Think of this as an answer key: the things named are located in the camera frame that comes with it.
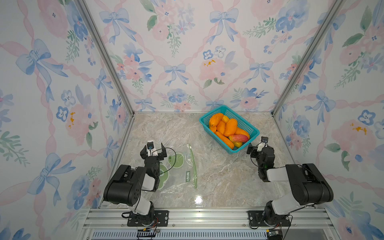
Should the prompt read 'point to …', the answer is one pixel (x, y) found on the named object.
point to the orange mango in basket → (230, 127)
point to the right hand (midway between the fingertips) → (259, 143)
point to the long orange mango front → (226, 140)
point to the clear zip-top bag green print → (178, 169)
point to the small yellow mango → (225, 119)
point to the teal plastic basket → (241, 123)
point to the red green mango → (238, 139)
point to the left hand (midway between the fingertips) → (155, 144)
